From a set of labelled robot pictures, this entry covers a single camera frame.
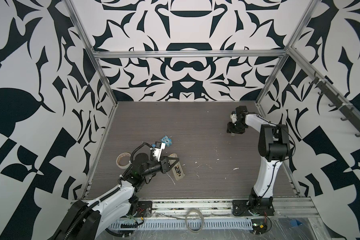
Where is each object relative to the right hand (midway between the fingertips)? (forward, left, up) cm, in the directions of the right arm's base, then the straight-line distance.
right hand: (232, 128), depth 103 cm
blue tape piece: (-53, -16, +2) cm, 55 cm away
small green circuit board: (-53, -1, -3) cm, 54 cm away
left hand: (-26, +35, +15) cm, 47 cm away
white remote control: (-31, +37, +11) cm, 49 cm away
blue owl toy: (-9, +44, +1) cm, 45 cm away
